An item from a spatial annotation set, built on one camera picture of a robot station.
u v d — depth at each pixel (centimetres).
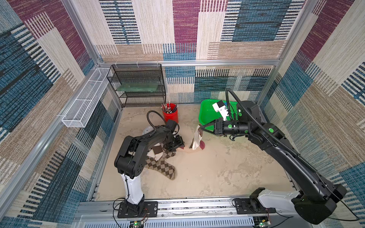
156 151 91
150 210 73
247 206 73
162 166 87
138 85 108
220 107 58
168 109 96
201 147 95
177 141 85
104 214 74
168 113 94
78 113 91
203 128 61
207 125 60
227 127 54
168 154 90
